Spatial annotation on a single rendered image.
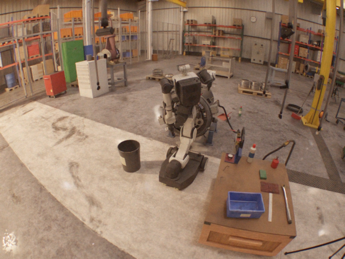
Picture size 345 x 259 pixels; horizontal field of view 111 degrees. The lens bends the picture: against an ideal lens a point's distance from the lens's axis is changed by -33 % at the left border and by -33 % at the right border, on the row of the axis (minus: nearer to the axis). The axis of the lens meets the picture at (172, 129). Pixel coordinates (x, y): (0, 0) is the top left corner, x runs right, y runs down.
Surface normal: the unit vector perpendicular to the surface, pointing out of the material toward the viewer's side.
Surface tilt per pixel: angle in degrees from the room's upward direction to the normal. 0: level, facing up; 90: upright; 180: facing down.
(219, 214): 0
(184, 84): 16
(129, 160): 93
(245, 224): 0
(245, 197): 90
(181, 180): 0
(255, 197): 90
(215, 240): 90
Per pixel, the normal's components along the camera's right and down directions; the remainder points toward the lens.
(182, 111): -0.39, -0.04
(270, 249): -0.35, 0.45
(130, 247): 0.01, -0.88
